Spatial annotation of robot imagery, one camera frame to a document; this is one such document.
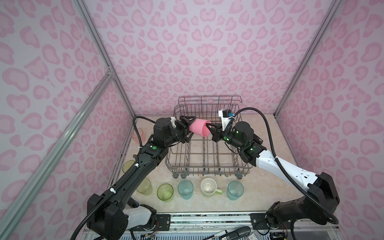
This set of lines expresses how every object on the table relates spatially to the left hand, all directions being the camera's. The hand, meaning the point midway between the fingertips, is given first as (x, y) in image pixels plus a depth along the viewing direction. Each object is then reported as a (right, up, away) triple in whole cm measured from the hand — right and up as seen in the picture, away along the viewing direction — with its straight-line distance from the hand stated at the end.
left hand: (198, 120), depth 69 cm
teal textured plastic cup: (+20, -37, +11) cm, 43 cm away
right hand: (+4, -2, +2) cm, 5 cm away
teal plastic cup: (-7, -37, +14) cm, 41 cm away
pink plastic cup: (0, -3, 0) cm, 3 cm away
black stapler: (+40, -11, +31) cm, 52 cm away
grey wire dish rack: (+1, -22, +28) cm, 36 cm away
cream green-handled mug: (+6, -37, +14) cm, 40 cm away
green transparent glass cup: (-18, -39, +13) cm, 45 cm away
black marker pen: (+16, -51, -3) cm, 54 cm away
